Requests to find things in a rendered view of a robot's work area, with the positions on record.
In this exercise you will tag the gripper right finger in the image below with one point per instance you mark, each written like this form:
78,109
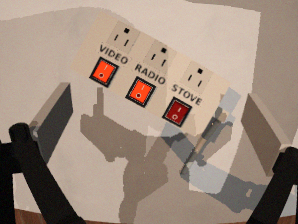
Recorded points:
270,144

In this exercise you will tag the beige power strip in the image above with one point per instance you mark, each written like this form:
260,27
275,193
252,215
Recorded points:
153,76

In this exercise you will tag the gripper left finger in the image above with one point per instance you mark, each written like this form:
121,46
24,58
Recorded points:
44,131

